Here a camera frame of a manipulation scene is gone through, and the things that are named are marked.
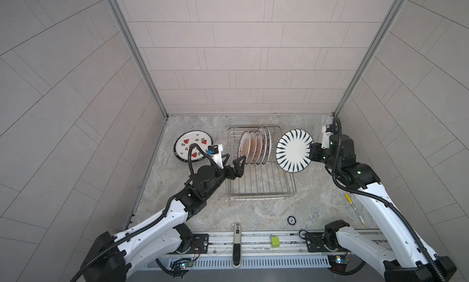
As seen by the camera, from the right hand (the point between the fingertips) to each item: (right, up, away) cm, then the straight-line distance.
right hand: (307, 143), depth 75 cm
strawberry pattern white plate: (-60, -1, +27) cm, 66 cm away
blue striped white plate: (-4, -4, +7) cm, 9 cm away
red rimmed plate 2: (-15, -1, +8) cm, 17 cm away
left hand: (-27, -5, -2) cm, 28 cm away
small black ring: (-6, -33, +2) cm, 34 cm away
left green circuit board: (-47, -43, -10) cm, 64 cm away
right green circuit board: (+9, -45, -6) cm, 46 cm away
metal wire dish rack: (-15, -19, +12) cm, 28 cm away
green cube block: (-14, -38, -4) cm, 41 cm away
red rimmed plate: (-19, -3, +11) cm, 22 cm away
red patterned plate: (-26, -4, +23) cm, 35 cm away
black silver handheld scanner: (-29, -38, -9) cm, 48 cm away
